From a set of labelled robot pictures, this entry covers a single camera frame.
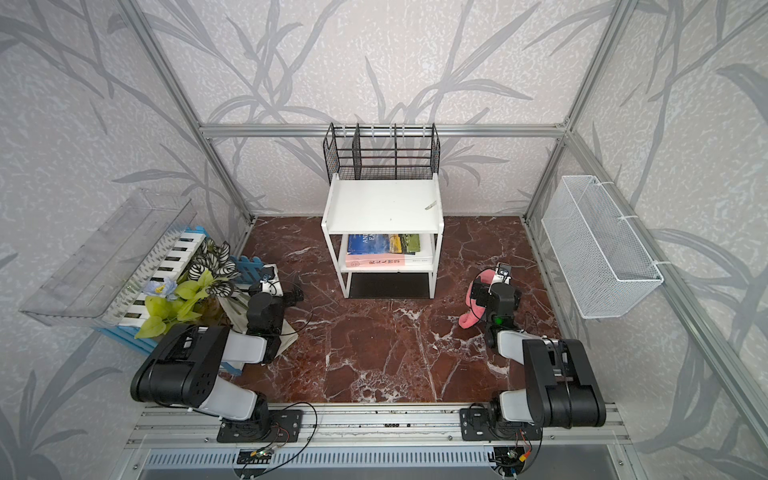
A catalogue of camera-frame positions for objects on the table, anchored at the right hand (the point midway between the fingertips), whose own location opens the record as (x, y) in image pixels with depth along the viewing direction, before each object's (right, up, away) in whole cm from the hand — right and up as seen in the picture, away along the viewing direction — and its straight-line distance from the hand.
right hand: (495, 278), depth 92 cm
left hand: (-66, +2, -2) cm, 66 cm away
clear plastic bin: (-96, +2, -28) cm, 100 cm away
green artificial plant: (-84, -2, -23) cm, 87 cm away
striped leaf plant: (-76, +7, -17) cm, 79 cm away
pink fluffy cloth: (-6, 0, -6) cm, 9 cm away
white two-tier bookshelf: (-34, +22, -15) cm, 43 cm away
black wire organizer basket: (-36, +43, +11) cm, 57 cm away
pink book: (-36, +6, -9) cm, 38 cm away
